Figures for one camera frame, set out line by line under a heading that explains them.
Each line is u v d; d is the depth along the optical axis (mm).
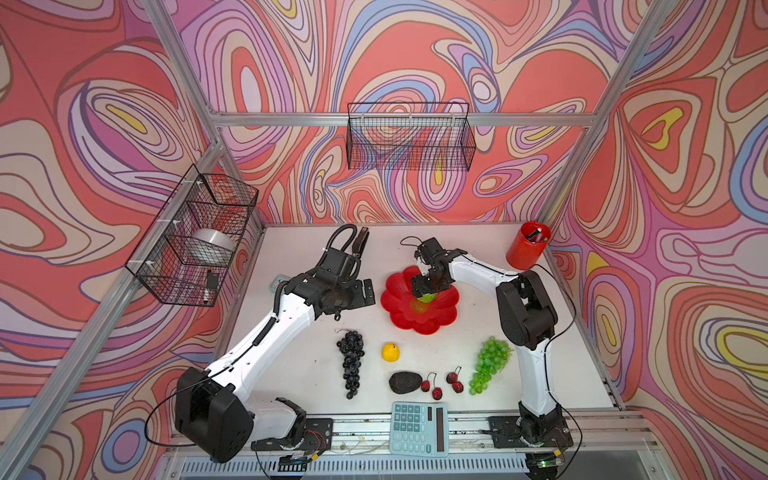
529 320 551
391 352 830
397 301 983
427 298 933
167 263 692
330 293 556
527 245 976
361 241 1107
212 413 386
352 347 837
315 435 732
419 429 729
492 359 810
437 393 788
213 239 728
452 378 813
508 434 735
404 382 776
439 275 761
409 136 960
